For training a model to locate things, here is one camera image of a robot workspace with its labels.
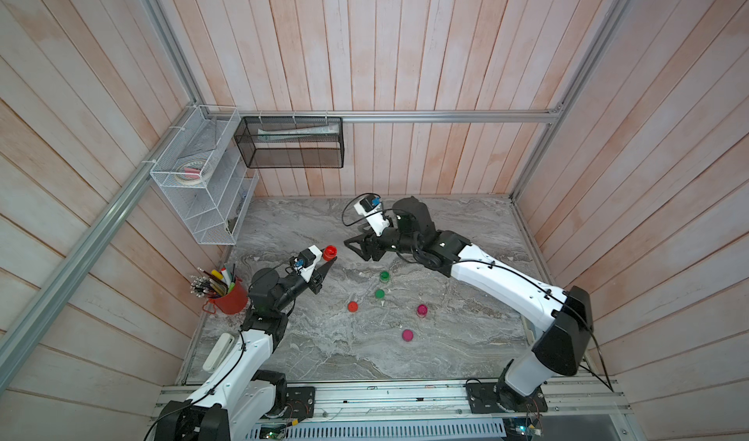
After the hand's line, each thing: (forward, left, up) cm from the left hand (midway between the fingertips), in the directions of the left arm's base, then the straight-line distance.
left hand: (330, 255), depth 77 cm
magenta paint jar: (-7, -27, -20) cm, 34 cm away
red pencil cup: (-7, +29, -15) cm, 34 cm away
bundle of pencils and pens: (-4, +33, -9) cm, 34 cm away
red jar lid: (-5, -6, -22) cm, 23 cm away
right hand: (+2, -6, +7) cm, 9 cm away
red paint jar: (-2, -1, +4) cm, 4 cm away
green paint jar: (+5, -16, -20) cm, 26 cm away
